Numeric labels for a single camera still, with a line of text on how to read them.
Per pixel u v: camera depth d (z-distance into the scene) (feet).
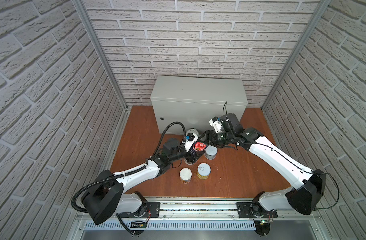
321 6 2.28
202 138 2.28
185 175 2.56
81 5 2.27
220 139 2.07
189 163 2.91
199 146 2.33
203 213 2.43
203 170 2.67
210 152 2.94
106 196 1.35
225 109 2.03
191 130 3.02
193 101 2.55
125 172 1.57
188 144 2.23
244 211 2.41
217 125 2.27
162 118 3.01
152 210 2.39
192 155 2.29
